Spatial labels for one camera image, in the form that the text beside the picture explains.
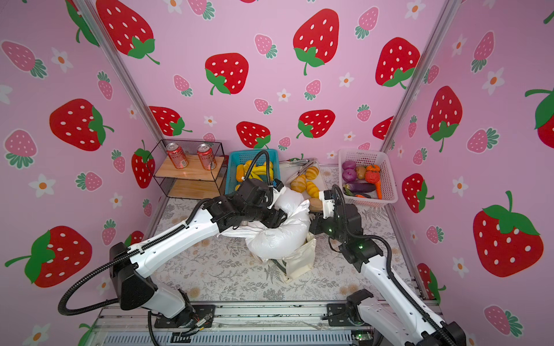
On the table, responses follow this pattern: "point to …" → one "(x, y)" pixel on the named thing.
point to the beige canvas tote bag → (302, 259)
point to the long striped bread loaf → (299, 184)
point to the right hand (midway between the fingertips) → (304, 211)
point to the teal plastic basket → (240, 157)
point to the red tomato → (372, 177)
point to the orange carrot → (379, 189)
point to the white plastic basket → (389, 188)
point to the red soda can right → (207, 157)
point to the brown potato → (361, 172)
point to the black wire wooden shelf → (189, 169)
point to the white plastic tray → (323, 179)
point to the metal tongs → (298, 161)
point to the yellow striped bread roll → (312, 189)
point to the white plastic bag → (283, 240)
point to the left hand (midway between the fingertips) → (283, 212)
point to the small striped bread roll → (311, 172)
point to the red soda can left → (177, 156)
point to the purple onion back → (349, 165)
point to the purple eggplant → (351, 188)
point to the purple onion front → (349, 175)
